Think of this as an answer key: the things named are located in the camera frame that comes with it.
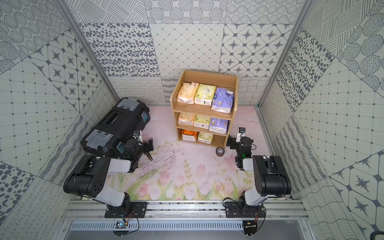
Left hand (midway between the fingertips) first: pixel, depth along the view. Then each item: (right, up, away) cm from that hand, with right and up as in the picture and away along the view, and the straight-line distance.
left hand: (143, 138), depth 94 cm
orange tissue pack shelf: (+28, +13, -9) cm, 32 cm away
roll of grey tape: (+50, -9, +1) cm, 50 cm away
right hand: (+60, +1, +1) cm, 60 cm away
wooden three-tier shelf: (+54, +34, -8) cm, 64 cm away
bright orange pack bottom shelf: (+29, +2, 0) cm, 29 cm away
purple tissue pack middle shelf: (+47, +9, -14) cm, 50 cm away
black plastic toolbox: (-15, +2, -14) cm, 21 cm away
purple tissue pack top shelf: (+48, +22, -20) cm, 56 cm away
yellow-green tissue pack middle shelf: (+37, +11, -11) cm, 41 cm away
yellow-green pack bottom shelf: (+40, 0, +1) cm, 40 cm away
